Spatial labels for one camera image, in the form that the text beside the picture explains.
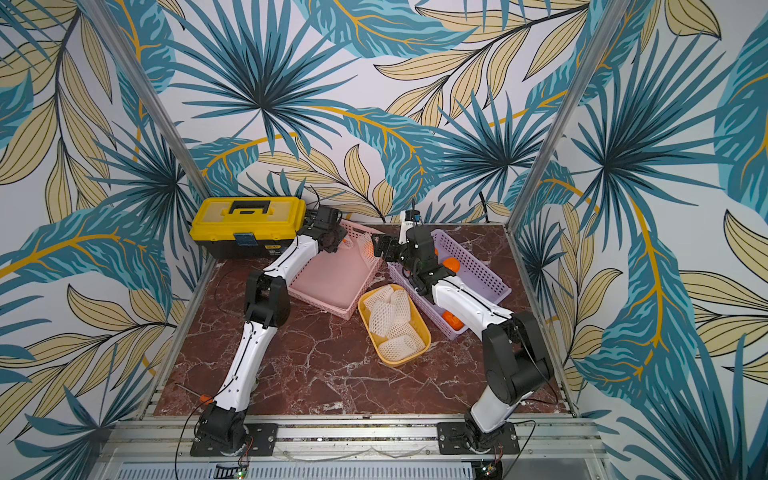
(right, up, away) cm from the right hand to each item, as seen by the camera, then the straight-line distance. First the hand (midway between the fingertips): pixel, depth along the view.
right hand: (385, 235), depth 86 cm
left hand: (-16, +3, +25) cm, 30 cm away
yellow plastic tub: (+3, -26, +2) cm, 26 cm away
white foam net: (-2, -18, +6) cm, 19 cm away
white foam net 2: (+4, -21, +2) cm, 22 cm away
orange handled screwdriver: (-47, -43, -8) cm, 64 cm away
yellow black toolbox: (-43, +4, +12) cm, 44 cm away
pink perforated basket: (-17, -15, +18) cm, 29 cm away
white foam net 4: (+4, -31, -4) cm, 32 cm away
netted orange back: (-15, 0, +20) cm, 25 cm away
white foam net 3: (-1, -24, +3) cm, 24 cm away
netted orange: (-6, -3, +19) cm, 20 cm away
